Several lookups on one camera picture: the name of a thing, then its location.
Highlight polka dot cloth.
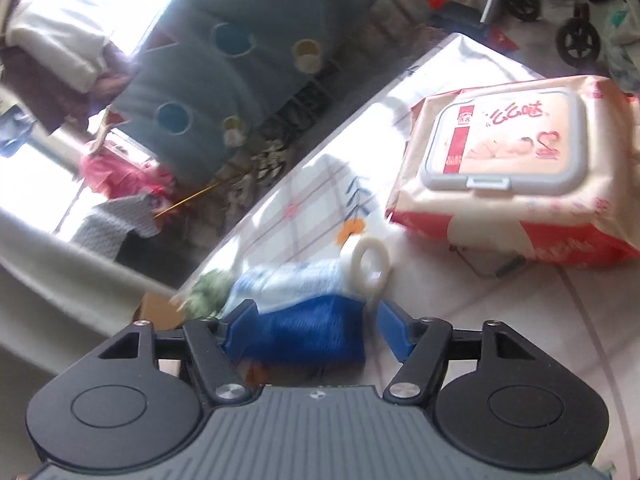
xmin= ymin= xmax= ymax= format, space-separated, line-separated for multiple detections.
xmin=75 ymin=195 xmax=161 ymax=246

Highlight white curtain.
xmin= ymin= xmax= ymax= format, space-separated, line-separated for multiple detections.
xmin=0 ymin=207 xmax=183 ymax=356

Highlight blue dotted blanket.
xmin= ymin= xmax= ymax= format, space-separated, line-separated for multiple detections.
xmin=107 ymin=0 xmax=381 ymax=186

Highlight pink hanging clothes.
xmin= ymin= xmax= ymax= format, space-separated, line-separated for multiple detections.
xmin=80 ymin=152 xmax=176 ymax=206

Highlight wheelchair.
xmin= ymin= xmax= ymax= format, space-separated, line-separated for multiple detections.
xmin=480 ymin=0 xmax=640 ymax=66

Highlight white hanging cloth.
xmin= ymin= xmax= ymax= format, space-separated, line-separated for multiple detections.
xmin=5 ymin=5 xmax=116 ymax=93

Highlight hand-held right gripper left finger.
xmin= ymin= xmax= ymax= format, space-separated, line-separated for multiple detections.
xmin=90 ymin=300 xmax=260 ymax=405

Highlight yellow stick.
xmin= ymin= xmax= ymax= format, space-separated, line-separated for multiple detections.
xmin=154 ymin=182 xmax=221 ymax=218

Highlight green cloth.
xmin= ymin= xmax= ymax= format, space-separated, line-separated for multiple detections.
xmin=182 ymin=270 xmax=236 ymax=318

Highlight maroon hanging cloth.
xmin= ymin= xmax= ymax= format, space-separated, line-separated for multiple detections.
xmin=0 ymin=45 xmax=131 ymax=121

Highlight white tape roll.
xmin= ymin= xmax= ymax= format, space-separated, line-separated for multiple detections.
xmin=346 ymin=237 xmax=392 ymax=297

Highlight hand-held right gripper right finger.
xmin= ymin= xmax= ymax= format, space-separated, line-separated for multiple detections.
xmin=376 ymin=301 xmax=543 ymax=403

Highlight large cardboard box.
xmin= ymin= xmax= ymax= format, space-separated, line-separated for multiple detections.
xmin=132 ymin=292 xmax=188 ymax=333

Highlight blue mesh cloth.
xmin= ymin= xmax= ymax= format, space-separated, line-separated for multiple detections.
xmin=222 ymin=260 xmax=368 ymax=363

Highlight wet wipes pack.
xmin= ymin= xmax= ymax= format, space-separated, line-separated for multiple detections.
xmin=385 ymin=74 xmax=640 ymax=267

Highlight patterned slipper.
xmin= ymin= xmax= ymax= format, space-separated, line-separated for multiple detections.
xmin=250 ymin=135 xmax=293 ymax=183

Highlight blue hanging cloth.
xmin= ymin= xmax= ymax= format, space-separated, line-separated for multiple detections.
xmin=0 ymin=105 xmax=36 ymax=158

